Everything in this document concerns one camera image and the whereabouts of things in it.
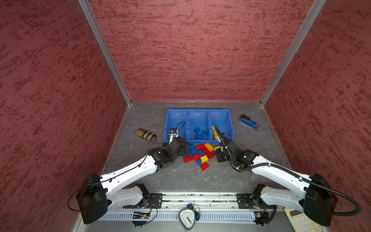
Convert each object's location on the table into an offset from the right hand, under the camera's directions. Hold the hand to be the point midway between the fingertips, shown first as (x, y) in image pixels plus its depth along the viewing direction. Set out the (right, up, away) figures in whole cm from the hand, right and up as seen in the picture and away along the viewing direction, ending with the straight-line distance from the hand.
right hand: (218, 154), depth 83 cm
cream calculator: (+36, -28, -17) cm, 49 cm away
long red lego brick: (-18, -4, +5) cm, 19 cm away
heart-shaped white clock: (-18, -25, -17) cm, 35 cm away
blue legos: (-11, +9, +14) cm, 20 cm away
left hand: (-23, +5, -3) cm, 23 cm away
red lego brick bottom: (-8, -8, +2) cm, 11 cm away
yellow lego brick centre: (-8, -4, +4) cm, 10 cm away
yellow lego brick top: (-3, +2, +9) cm, 10 cm away
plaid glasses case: (-47, +10, +14) cm, 50 cm away
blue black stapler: (+26, +19, +23) cm, 40 cm away
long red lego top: (-8, +2, +9) cm, 12 cm away
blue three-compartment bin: (-12, +16, +23) cm, 30 cm away
